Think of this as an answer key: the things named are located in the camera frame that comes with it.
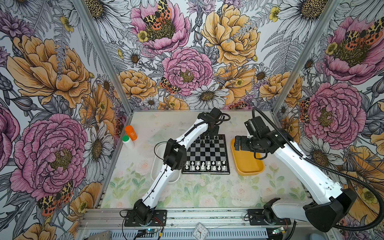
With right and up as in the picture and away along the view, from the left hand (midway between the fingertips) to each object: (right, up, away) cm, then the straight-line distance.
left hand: (211, 136), depth 99 cm
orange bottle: (-52, +2, 0) cm, 52 cm away
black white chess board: (-2, -12, -3) cm, 12 cm away
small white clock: (-8, -41, -30) cm, 52 cm away
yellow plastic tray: (+20, -16, -9) cm, 28 cm away
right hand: (+14, -5, -24) cm, 29 cm away
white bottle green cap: (-52, -4, -5) cm, 53 cm away
